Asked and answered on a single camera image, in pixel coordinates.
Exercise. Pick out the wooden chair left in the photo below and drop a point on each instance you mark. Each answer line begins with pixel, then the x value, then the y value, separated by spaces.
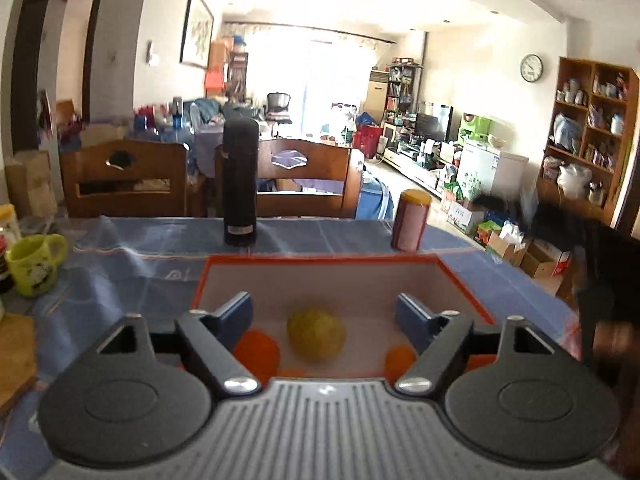
pixel 126 178

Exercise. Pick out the large yellow-green fruit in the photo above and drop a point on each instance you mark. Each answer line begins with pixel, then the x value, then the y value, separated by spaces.
pixel 315 335

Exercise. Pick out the blue checked tablecloth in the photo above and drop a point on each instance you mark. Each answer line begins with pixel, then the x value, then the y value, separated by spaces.
pixel 152 266

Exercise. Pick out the round wall clock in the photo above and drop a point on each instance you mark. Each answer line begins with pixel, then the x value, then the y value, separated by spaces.
pixel 531 68

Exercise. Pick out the cardboard box on floor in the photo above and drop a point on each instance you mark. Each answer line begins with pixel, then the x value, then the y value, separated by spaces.
pixel 545 264

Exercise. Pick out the wooden bookshelf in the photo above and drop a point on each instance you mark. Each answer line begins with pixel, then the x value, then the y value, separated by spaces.
pixel 589 141

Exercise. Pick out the wooden chair right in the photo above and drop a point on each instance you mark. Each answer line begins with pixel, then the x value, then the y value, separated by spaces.
pixel 298 179

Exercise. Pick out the framed wall painting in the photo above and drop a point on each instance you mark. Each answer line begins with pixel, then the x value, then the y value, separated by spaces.
pixel 197 34

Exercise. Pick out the wooden cutting board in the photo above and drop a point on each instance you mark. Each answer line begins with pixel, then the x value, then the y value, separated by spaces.
pixel 18 362

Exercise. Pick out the orange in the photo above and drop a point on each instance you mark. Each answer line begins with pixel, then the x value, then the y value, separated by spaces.
pixel 259 353
pixel 398 359

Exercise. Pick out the white cabinet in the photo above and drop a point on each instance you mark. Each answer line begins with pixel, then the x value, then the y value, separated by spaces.
pixel 484 169

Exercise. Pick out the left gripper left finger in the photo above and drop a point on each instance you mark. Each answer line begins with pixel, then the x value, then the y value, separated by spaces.
pixel 207 342

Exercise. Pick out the black thermos bottle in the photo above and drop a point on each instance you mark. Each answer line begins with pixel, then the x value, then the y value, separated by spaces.
pixel 239 181

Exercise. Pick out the green panda mug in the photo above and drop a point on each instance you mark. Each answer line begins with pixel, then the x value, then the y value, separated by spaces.
pixel 34 262

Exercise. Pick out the dark-label jar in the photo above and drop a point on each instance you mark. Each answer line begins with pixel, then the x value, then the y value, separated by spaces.
pixel 10 234

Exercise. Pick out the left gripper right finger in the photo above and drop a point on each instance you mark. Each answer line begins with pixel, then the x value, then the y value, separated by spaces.
pixel 439 340

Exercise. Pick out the wooden chair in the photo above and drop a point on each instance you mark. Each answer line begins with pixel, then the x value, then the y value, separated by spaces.
pixel 298 179
pixel 126 178

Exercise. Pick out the pink cylindrical canister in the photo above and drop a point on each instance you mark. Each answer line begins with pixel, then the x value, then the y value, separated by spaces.
pixel 410 220

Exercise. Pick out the orange cardboard box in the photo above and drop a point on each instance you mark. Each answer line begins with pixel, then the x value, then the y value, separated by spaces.
pixel 359 290

